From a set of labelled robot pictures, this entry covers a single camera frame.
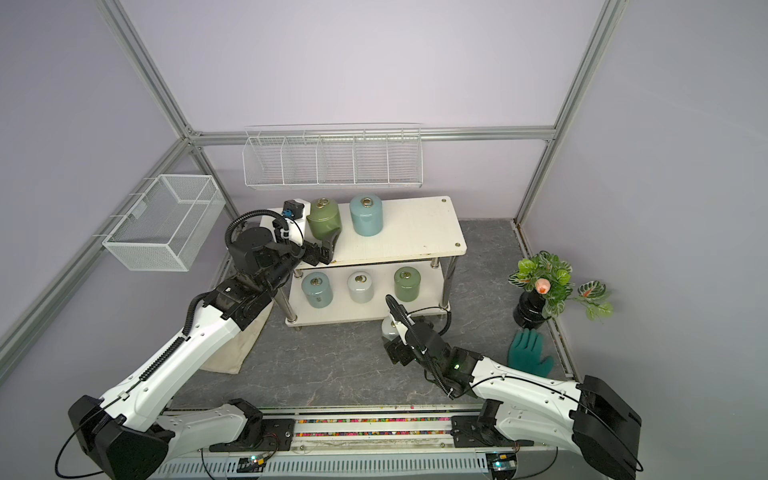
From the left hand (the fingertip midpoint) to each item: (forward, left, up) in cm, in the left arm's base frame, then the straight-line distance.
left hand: (322, 223), depth 69 cm
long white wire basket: (+39, +1, -8) cm, 40 cm away
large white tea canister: (-13, -14, -30) cm, 36 cm away
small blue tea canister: (-3, +6, -23) cm, 24 cm away
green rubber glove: (-21, -54, -37) cm, 68 cm away
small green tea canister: (-3, -20, -23) cm, 31 cm away
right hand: (-15, -16, -26) cm, 34 cm away
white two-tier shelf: (-6, -15, -3) cm, 17 cm away
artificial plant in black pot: (-14, -52, -9) cm, 54 cm away
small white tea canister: (-2, -6, -25) cm, 26 cm away
